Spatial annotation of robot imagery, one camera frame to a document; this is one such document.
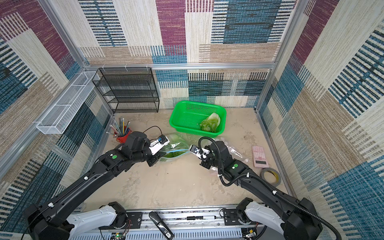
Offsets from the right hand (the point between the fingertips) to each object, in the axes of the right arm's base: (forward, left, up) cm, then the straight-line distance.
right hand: (201, 151), depth 80 cm
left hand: (-1, +19, +5) cm, 20 cm away
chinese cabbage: (+24, -7, -5) cm, 26 cm away
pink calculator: (+2, -36, -15) cm, 39 cm away
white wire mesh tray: (+7, +67, +19) cm, 70 cm away
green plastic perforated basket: (+39, +9, -15) cm, 43 cm away
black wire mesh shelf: (+49, +50, +4) cm, 70 cm away
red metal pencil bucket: (+13, +48, -7) cm, 50 cm away
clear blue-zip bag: (+5, +12, -2) cm, 14 cm away
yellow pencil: (+21, +48, -3) cm, 53 cm away
